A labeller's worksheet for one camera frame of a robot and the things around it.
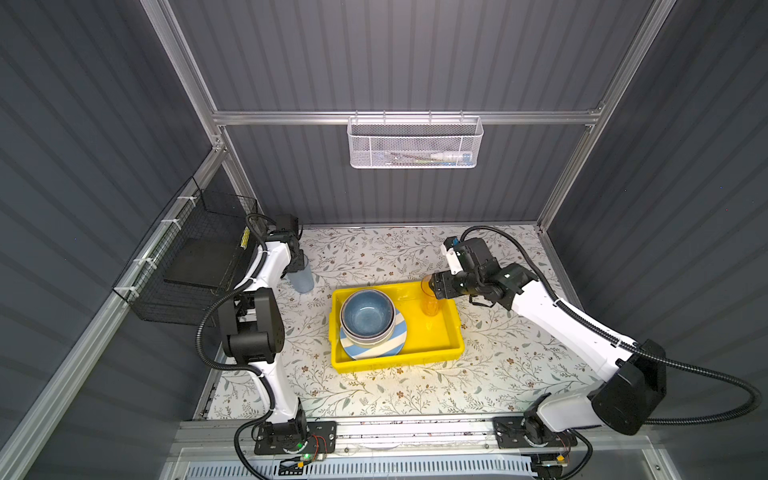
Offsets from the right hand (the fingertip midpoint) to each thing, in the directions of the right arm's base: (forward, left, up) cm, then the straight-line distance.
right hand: (444, 281), depth 80 cm
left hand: (+11, +49, -6) cm, 51 cm away
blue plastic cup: (+10, +44, -13) cm, 47 cm away
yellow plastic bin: (-9, +4, -17) cm, 19 cm away
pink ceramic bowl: (-13, +21, -8) cm, 27 cm away
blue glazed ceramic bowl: (-5, +22, -9) cm, 24 cm away
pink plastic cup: (+3, +2, -18) cm, 19 cm away
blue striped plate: (-12, +15, -14) cm, 24 cm away
